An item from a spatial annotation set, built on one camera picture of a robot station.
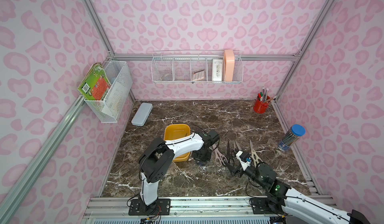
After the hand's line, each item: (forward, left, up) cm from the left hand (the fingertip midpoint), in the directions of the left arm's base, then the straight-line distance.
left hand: (205, 158), depth 87 cm
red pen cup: (+38, -41, +2) cm, 56 cm away
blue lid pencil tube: (+7, -46, +14) cm, 49 cm away
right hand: (-3, -13, +11) cm, 17 cm away
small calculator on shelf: (+43, +3, +27) cm, 51 cm away
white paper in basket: (+21, +49, +25) cm, 59 cm away
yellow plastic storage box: (+18, +19, +1) cm, 27 cm away
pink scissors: (+1, -9, -1) cm, 9 cm away
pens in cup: (+43, -43, +9) cm, 61 cm away
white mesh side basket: (+42, +52, +27) cm, 72 cm away
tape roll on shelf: (+41, +23, +27) cm, 54 cm away
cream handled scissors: (+2, -30, -2) cm, 30 cm away
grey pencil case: (+35, +45, -2) cm, 57 cm away
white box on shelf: (+44, -8, +30) cm, 54 cm away
